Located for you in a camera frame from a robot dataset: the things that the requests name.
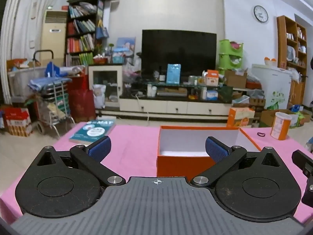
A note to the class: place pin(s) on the black bookshelf with books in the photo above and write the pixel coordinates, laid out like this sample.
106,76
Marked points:
80,29

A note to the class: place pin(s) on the white curtain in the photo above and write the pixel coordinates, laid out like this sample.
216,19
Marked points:
17,29

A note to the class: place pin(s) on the white plastic storage bin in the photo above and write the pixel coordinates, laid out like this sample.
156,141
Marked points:
20,82

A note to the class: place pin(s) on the white glass door cabinet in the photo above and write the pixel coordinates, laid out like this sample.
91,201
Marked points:
105,83

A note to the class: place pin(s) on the green stacking bins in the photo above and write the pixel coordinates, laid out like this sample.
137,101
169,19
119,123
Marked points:
223,53

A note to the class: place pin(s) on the wooden shelf unit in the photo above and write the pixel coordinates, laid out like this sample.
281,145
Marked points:
281,41

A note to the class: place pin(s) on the metal shopping trolley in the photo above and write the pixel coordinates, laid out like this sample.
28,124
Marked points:
57,107

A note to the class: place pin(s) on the large red paper bag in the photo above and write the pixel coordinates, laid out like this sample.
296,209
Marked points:
82,106

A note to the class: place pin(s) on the black television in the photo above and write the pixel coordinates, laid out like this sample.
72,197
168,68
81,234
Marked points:
178,51

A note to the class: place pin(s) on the beige standing air conditioner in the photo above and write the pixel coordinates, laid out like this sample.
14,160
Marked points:
52,44

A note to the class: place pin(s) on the small red paper bag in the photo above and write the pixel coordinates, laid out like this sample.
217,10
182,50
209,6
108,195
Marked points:
78,82

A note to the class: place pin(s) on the blue picture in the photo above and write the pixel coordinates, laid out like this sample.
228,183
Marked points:
126,44

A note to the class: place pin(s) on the white printed sack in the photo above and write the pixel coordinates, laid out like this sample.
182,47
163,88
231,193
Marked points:
99,96

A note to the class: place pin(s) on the round wall clock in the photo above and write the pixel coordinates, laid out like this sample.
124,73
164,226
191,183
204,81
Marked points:
261,14

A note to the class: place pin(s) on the blue and white tissue box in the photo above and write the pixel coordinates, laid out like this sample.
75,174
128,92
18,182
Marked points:
212,95

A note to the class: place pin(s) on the dark green bag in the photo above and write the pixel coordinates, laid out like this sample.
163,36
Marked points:
225,94

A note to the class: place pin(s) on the orange and white canister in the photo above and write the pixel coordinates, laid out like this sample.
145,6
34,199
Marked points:
281,126

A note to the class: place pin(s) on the teal tissue box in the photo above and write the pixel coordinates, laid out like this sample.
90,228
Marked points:
118,59

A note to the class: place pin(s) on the blue plastic bag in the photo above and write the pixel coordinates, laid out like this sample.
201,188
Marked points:
55,69

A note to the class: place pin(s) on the silver media player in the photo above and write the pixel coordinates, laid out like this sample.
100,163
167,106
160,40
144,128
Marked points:
171,92

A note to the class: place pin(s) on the white and black television stand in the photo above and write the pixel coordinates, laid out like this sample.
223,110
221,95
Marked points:
176,107

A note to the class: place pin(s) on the blue tote bag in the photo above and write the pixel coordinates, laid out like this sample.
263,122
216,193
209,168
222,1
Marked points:
102,31

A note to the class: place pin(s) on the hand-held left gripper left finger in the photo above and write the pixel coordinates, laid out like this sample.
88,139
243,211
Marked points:
100,148

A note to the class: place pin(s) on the teal book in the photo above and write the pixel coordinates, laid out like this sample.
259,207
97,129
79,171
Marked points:
93,132

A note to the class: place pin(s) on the small orange and white box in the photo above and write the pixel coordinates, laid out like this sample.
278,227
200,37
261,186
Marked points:
212,78

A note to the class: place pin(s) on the open brown cardboard box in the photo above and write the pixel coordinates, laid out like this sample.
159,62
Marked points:
267,117

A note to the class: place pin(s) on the white bowl of oranges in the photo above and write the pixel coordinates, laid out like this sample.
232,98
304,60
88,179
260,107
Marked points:
270,63

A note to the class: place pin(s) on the red and white carton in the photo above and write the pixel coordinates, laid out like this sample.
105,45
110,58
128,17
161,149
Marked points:
17,122

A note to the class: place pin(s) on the white chest freezer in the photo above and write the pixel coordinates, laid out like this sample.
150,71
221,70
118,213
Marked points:
273,85

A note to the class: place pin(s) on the orange cardboard box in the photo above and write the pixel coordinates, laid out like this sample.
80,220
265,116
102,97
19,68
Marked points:
181,166

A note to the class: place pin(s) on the white bottle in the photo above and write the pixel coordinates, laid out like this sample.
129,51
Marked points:
151,90

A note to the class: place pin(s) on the orange printed carton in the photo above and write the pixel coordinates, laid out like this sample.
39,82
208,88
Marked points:
240,117

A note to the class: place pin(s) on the light blue packet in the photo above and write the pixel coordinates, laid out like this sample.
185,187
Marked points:
173,74

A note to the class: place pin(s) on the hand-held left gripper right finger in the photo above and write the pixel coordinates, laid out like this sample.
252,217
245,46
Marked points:
216,149

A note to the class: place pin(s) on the folded blue cloth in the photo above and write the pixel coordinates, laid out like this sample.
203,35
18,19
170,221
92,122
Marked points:
49,82

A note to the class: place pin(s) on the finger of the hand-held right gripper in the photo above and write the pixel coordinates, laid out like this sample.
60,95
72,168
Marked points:
304,162

